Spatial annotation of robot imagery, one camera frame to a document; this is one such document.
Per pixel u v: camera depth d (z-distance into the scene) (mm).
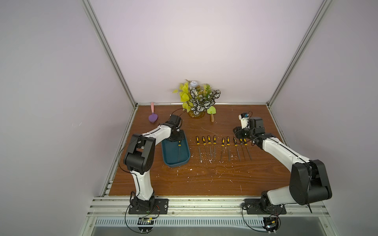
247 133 754
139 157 509
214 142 975
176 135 846
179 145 948
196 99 878
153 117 1123
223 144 951
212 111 1149
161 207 728
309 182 421
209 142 973
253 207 726
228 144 959
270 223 695
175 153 922
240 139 975
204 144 966
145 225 715
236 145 949
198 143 970
